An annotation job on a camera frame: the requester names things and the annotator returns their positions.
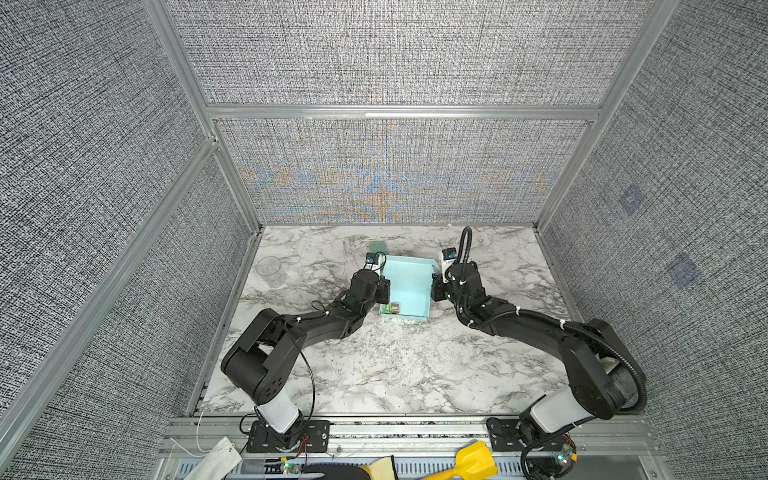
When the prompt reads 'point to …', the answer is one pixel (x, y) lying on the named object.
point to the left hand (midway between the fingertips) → (385, 278)
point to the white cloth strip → (218, 463)
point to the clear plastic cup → (269, 268)
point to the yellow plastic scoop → (472, 460)
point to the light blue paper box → (410, 285)
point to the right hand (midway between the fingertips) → (433, 273)
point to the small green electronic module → (393, 308)
